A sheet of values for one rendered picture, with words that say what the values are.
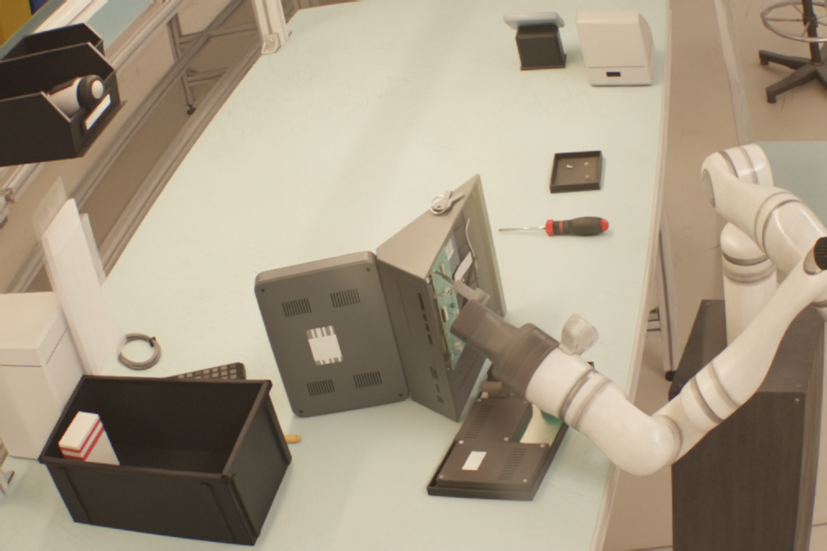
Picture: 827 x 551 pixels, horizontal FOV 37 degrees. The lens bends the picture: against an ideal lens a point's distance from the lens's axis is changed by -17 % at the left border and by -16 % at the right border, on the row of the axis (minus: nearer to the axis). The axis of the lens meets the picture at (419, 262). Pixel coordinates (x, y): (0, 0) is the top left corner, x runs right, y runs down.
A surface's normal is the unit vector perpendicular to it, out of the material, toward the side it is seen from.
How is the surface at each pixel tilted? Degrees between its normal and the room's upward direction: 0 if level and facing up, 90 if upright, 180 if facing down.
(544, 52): 90
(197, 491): 90
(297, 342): 90
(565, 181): 0
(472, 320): 45
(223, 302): 0
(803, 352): 0
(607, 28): 90
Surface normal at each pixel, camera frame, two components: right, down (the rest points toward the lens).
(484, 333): -0.06, -0.03
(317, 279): 0.05, 0.50
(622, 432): -0.64, -0.22
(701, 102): -0.19, -0.84
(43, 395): -0.21, 0.53
